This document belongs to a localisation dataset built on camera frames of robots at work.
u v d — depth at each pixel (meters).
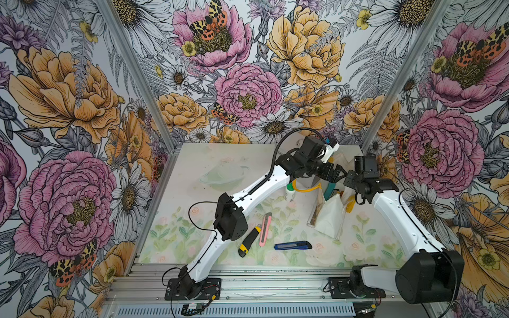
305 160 0.64
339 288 0.74
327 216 0.86
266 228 0.89
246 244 0.85
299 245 0.86
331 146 0.70
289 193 0.93
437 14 0.73
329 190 1.02
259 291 0.76
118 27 0.75
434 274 0.40
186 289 0.64
